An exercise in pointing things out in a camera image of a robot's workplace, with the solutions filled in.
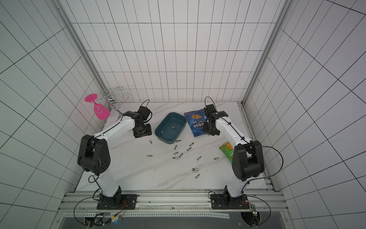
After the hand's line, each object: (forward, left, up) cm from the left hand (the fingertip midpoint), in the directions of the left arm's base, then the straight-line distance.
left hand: (144, 136), depth 90 cm
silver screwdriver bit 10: (-5, -29, -8) cm, 30 cm away
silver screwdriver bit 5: (+1, -21, -8) cm, 23 cm away
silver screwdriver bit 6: (-4, -20, -8) cm, 21 cm away
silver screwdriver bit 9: (-9, -23, -8) cm, 26 cm away
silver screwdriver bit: (+12, -18, -8) cm, 23 cm away
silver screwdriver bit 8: (-11, -20, -7) cm, 24 cm away
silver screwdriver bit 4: (-9, -3, -8) cm, 13 cm away
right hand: (+3, -38, +2) cm, 38 cm away
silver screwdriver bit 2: (+8, -9, -7) cm, 15 cm away
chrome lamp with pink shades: (+14, +21, +19) cm, 32 cm away
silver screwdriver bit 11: (-1, -31, -8) cm, 32 cm away
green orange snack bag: (-5, -54, -5) cm, 55 cm away
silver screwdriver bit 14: (-22, -34, -8) cm, 41 cm away
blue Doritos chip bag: (+19, -35, -6) cm, 40 cm away
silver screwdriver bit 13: (-11, -46, -7) cm, 48 cm away
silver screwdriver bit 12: (-11, -35, -8) cm, 38 cm away
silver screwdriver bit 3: (+1, -2, -8) cm, 9 cm away
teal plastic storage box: (+12, -15, -9) cm, 21 cm away
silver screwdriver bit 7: (-8, -20, -8) cm, 23 cm away
